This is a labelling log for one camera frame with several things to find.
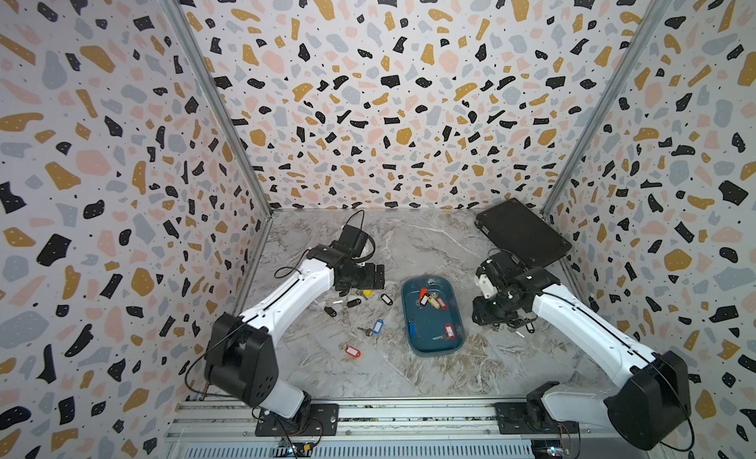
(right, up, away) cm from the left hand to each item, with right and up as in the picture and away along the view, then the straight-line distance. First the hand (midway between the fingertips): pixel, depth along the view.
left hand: (374, 280), depth 84 cm
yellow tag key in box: (+19, -9, +11) cm, 23 cm away
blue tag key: (0, -16, +6) cm, 17 cm away
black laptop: (+51, +16, +29) cm, 61 cm away
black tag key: (+3, -8, +12) cm, 15 cm away
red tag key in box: (+15, -6, +13) cm, 21 cm away
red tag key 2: (+22, -17, +5) cm, 28 cm away
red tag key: (-7, -21, +2) cm, 22 cm away
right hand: (+29, -10, -4) cm, 30 cm away
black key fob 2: (-14, -11, +9) cm, 21 cm away
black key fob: (-8, -9, +11) cm, 16 cm away
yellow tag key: (-3, -6, +13) cm, 15 cm away
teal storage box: (+18, -13, +10) cm, 24 cm away
